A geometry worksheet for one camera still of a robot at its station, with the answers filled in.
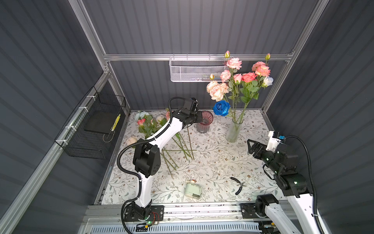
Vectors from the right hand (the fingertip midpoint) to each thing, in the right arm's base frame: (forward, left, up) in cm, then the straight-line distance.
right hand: (255, 143), depth 71 cm
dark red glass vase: (+28, +23, -22) cm, 42 cm away
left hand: (+23, +25, -5) cm, 35 cm away
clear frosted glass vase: (+20, +4, -17) cm, 27 cm away
